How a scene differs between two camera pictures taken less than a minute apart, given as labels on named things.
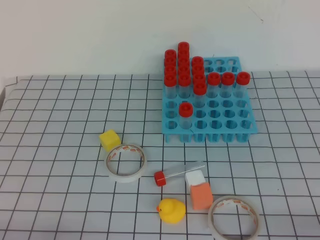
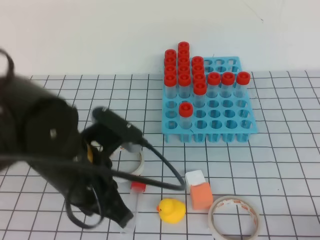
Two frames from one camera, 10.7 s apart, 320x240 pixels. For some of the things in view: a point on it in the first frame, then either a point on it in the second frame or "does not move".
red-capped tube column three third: (198, 69) does not move
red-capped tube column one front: (170, 81) does not move
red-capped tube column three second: (199, 78) does not move
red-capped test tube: (160, 178) to (137, 189)
